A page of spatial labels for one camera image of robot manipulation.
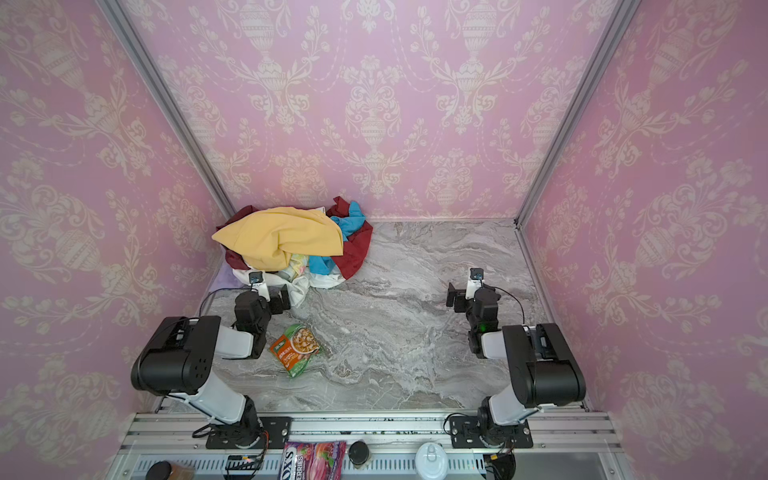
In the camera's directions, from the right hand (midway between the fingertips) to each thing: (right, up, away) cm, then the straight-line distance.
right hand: (468, 282), depth 93 cm
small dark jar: (-31, -33, -31) cm, 55 cm away
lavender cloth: (-81, 0, +8) cm, 81 cm away
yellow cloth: (-62, +14, -4) cm, 64 cm away
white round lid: (-15, -37, -27) cm, 48 cm away
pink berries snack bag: (-42, -38, -25) cm, 62 cm away
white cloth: (-54, -2, +2) cm, 54 cm away
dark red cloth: (-38, +11, +12) cm, 41 cm away
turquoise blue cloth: (-40, +20, +15) cm, 47 cm away
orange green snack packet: (-52, -19, -7) cm, 56 cm away
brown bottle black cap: (-71, -36, -32) cm, 86 cm away
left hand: (-62, -1, +1) cm, 62 cm away
